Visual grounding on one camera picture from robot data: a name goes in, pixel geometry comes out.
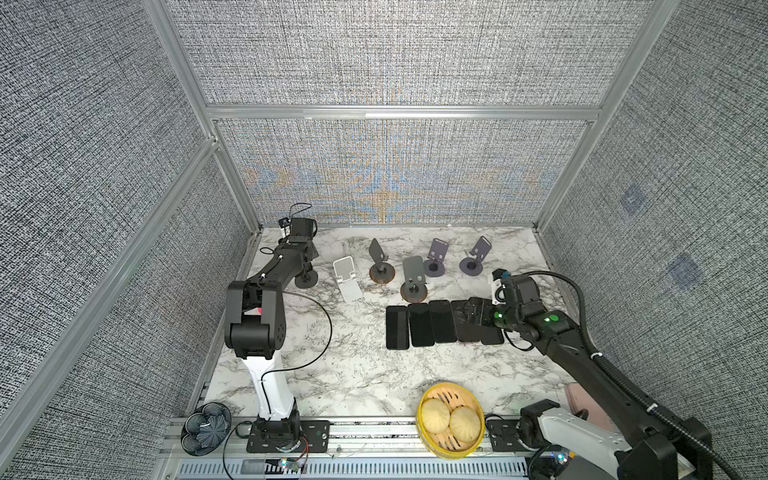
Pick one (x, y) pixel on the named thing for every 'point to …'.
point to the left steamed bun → (435, 415)
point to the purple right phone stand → (473, 266)
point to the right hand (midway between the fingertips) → (475, 306)
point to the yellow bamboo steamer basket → (444, 444)
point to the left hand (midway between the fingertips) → (297, 251)
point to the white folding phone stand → (348, 282)
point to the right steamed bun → (464, 423)
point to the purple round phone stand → (434, 266)
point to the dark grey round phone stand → (308, 279)
